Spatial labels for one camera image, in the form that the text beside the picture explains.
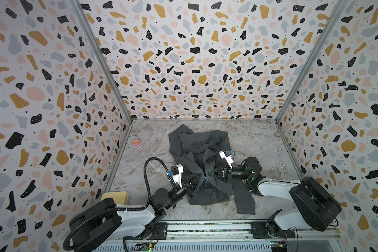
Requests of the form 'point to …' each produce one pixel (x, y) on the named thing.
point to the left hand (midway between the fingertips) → (201, 175)
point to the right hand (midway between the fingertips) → (208, 175)
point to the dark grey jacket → (199, 152)
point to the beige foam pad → (119, 197)
